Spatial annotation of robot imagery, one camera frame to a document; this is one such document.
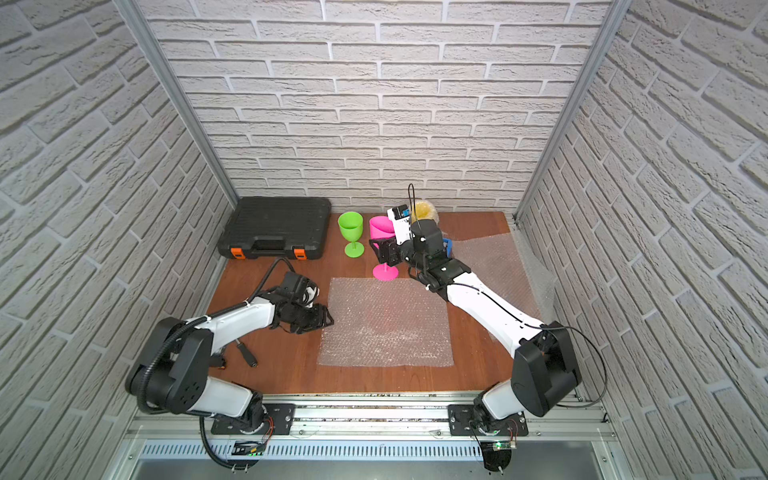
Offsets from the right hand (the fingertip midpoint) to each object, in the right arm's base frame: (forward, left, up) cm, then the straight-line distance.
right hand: (385, 236), depth 79 cm
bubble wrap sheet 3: (+8, -39, -26) cm, 48 cm away
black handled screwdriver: (-22, +41, -25) cm, 52 cm away
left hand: (-12, +18, -24) cm, 32 cm away
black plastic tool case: (+25, +40, -20) cm, 51 cm away
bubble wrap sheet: (+17, -17, -9) cm, 26 cm away
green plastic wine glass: (+19, +12, -14) cm, 26 cm away
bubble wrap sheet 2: (-14, 0, -25) cm, 29 cm away
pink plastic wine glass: (-3, +1, +6) cm, 7 cm away
